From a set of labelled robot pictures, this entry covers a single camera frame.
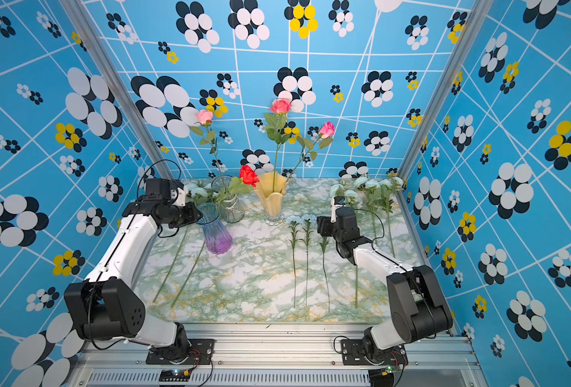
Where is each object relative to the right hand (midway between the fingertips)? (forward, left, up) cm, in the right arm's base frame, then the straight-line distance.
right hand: (328, 216), depth 91 cm
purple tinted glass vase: (-8, +42, -2) cm, 43 cm away
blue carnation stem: (+5, +13, -9) cm, 17 cm away
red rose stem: (+27, +21, +21) cm, 40 cm away
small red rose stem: (+1, +31, +16) cm, 35 cm away
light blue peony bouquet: (+21, -27, -10) cm, 35 cm away
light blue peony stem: (-17, +53, -12) cm, 57 cm away
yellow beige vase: (+11, +23, +3) cm, 26 cm away
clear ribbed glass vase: (+5, +39, -2) cm, 39 cm away
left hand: (-4, +46, +7) cm, 47 cm away
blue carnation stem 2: (+5, +8, -9) cm, 13 cm away
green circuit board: (-49, +49, -15) cm, 71 cm away
